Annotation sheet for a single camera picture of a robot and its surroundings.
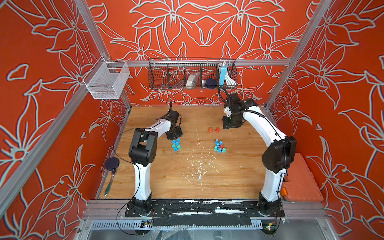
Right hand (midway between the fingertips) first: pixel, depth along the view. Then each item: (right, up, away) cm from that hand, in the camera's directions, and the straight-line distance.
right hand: (224, 125), depth 86 cm
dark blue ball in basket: (-7, +27, +9) cm, 29 cm away
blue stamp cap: (-31, -11, +11) cm, 35 cm away
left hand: (-28, -7, +15) cm, 32 cm away
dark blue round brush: (-68, -23, +2) cm, 72 cm away
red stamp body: (-6, -4, +17) cm, 18 cm away
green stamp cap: (-31, -14, +11) cm, 36 cm away
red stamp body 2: (-1, -4, +17) cm, 17 cm away
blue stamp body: (-3, -11, +9) cm, 15 cm away
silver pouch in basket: (-19, +28, +4) cm, 34 cm away
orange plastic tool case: (+37, -30, -10) cm, 49 cm away
